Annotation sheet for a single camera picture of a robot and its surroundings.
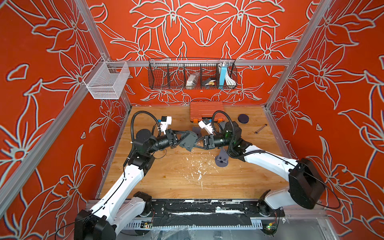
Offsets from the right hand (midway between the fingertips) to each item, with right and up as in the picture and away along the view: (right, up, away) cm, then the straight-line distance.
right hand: (191, 149), depth 65 cm
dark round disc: (+40, +14, +45) cm, 62 cm away
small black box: (+11, +36, +22) cm, 43 cm away
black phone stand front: (-1, +4, -1) cm, 4 cm away
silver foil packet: (0, +37, +26) cm, 45 cm away
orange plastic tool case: (+7, +20, +45) cm, 50 cm away
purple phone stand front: (+18, -10, +21) cm, 29 cm away
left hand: (-1, +7, -3) cm, 8 cm away
